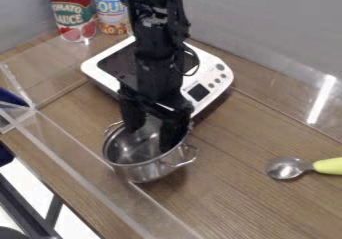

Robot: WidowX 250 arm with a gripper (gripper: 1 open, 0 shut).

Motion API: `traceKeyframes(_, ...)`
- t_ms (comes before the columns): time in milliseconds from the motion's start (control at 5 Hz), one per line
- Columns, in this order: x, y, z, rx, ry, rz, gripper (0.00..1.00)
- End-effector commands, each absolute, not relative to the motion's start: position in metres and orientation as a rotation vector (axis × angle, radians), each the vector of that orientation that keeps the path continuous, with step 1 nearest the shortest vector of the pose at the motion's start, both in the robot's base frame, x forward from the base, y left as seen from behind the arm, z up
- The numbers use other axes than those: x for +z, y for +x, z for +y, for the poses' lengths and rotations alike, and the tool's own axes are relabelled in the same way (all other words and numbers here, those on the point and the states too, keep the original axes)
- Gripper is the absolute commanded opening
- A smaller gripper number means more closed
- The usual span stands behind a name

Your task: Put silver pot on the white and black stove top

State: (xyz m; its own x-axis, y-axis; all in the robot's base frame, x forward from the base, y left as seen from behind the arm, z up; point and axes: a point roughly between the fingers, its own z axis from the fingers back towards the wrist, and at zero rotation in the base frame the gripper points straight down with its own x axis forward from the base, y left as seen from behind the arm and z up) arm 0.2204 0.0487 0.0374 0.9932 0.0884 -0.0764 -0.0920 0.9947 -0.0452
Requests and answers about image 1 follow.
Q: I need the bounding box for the white and black induction stove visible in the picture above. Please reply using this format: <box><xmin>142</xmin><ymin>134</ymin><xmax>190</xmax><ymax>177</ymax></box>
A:
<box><xmin>80</xmin><ymin>36</ymin><xmax>234</xmax><ymax>117</ymax></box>

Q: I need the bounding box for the dark blue object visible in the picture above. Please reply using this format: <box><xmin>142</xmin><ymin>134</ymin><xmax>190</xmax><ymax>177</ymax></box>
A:
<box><xmin>0</xmin><ymin>87</ymin><xmax>28</xmax><ymax>167</ymax></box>

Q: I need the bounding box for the spoon with yellow handle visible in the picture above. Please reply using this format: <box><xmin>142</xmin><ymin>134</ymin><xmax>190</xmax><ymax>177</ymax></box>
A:
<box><xmin>266</xmin><ymin>157</ymin><xmax>342</xmax><ymax>180</ymax></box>

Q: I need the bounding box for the silver steel pot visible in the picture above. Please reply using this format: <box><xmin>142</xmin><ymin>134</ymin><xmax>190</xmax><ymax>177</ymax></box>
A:
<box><xmin>103</xmin><ymin>119</ymin><xmax>199</xmax><ymax>183</ymax></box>

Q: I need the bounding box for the alphabet soup can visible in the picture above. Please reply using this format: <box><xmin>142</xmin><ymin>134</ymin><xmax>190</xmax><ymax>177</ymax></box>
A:
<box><xmin>94</xmin><ymin>0</ymin><xmax>129</xmax><ymax>35</ymax></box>

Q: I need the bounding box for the black table leg frame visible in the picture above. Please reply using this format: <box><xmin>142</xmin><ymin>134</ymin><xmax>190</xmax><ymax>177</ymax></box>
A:
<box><xmin>0</xmin><ymin>174</ymin><xmax>63</xmax><ymax>239</ymax></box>

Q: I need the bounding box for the clear acrylic barrier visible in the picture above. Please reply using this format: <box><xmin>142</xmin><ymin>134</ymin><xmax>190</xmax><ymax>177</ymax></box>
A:
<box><xmin>0</xmin><ymin>62</ymin><xmax>203</xmax><ymax>239</ymax></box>

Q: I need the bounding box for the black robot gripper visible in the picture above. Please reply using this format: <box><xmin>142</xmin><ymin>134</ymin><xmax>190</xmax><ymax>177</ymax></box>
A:
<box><xmin>118</xmin><ymin>56</ymin><xmax>194</xmax><ymax>152</ymax></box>

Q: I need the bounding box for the tomato sauce can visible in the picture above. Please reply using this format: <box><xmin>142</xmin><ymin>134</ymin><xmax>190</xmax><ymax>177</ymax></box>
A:
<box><xmin>50</xmin><ymin>0</ymin><xmax>97</xmax><ymax>43</ymax></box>

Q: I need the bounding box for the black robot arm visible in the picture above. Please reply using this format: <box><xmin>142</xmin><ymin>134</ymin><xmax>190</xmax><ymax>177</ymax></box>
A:
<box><xmin>118</xmin><ymin>0</ymin><xmax>194</xmax><ymax>152</ymax></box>

